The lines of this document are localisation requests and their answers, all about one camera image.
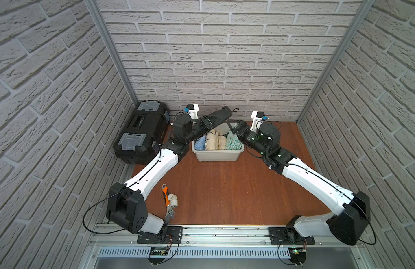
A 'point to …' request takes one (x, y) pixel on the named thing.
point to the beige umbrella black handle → (222, 142)
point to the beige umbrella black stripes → (212, 140)
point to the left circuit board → (158, 251)
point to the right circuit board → (298, 255)
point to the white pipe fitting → (173, 199)
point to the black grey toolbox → (141, 139)
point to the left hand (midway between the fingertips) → (222, 116)
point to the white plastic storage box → (218, 156)
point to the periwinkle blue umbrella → (200, 144)
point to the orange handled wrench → (170, 212)
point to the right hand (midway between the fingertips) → (231, 124)
